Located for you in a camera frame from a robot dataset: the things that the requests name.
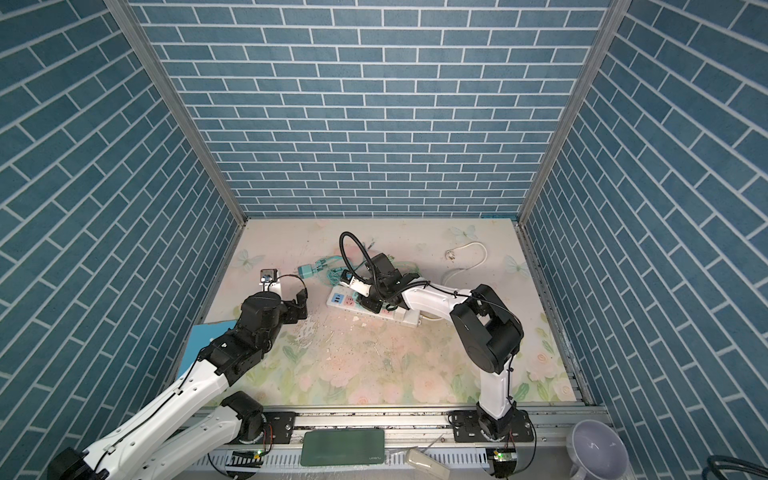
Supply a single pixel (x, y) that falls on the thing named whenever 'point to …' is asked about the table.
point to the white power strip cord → (450, 255)
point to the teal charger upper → (305, 271)
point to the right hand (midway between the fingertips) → (363, 293)
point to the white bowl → (595, 451)
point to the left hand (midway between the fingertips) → (291, 291)
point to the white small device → (426, 467)
